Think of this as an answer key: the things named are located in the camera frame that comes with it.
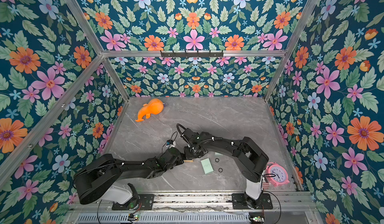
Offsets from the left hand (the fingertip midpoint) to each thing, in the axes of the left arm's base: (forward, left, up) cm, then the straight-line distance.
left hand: (187, 156), depth 89 cm
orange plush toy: (+38, +23, +6) cm, 44 cm away
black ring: (-9, -18, -1) cm, 20 cm away
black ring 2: (-3, -18, -1) cm, 18 cm away
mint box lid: (-7, -12, +1) cm, 13 cm away
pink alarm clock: (-16, -52, +1) cm, 54 cm away
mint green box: (0, -18, +1) cm, 18 cm away
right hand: (+1, -2, +3) cm, 4 cm away
